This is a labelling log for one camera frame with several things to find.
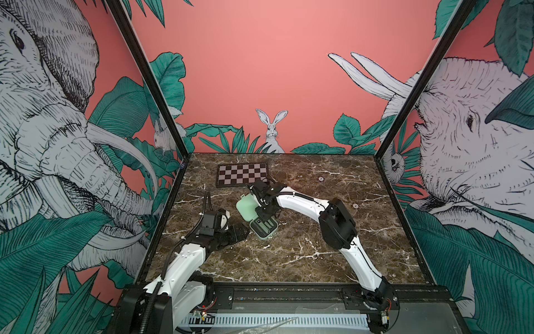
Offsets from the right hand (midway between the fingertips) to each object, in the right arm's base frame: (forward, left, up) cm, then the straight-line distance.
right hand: (261, 212), depth 95 cm
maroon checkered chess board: (+21, +12, +2) cm, 25 cm away
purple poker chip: (+22, -31, -3) cm, 38 cm away
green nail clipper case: (0, +7, +4) cm, 8 cm away
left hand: (-11, +7, +3) cm, 13 cm away
